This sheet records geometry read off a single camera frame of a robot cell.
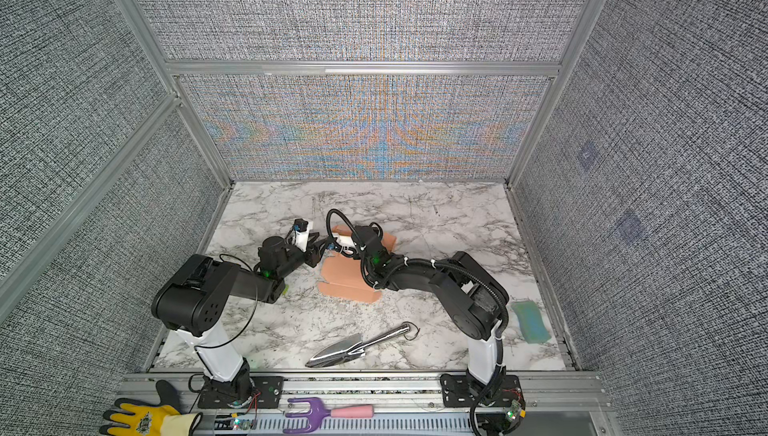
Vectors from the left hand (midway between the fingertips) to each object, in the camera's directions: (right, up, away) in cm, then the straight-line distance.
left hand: (324, 238), depth 94 cm
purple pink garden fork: (+3, -39, -23) cm, 45 cm away
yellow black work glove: (-39, -39, -25) cm, 61 cm away
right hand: (+12, +5, -2) cm, 13 cm away
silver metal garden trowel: (+11, -28, -14) cm, 33 cm away
